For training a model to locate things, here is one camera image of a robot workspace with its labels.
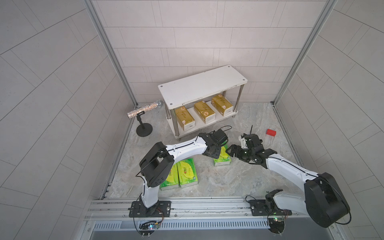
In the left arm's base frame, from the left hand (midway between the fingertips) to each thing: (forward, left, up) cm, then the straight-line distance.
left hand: (216, 153), depth 87 cm
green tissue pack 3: (-4, -4, +2) cm, 6 cm away
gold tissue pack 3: (+30, -5, +10) cm, 32 cm away
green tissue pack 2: (-13, +16, +2) cm, 20 cm away
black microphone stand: (+18, +47, -3) cm, 50 cm away
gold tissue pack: (+18, +19, +9) cm, 28 cm away
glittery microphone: (+25, +36, +15) cm, 46 cm away
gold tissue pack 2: (+23, +7, +10) cm, 26 cm away
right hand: (0, -8, +2) cm, 8 cm away
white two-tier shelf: (+31, -5, +29) cm, 43 cm away
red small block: (+16, -38, -1) cm, 41 cm away
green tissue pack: (-16, +24, +3) cm, 29 cm away
